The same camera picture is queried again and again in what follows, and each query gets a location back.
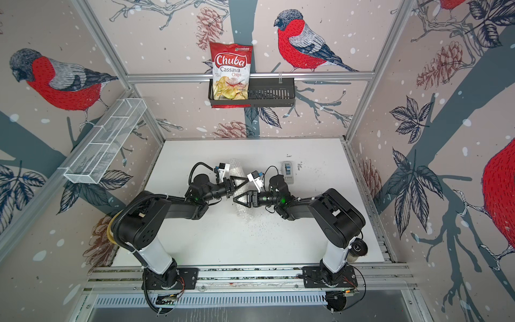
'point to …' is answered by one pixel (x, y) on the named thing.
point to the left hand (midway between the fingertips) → (250, 181)
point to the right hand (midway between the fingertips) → (238, 201)
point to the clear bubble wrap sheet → (237, 170)
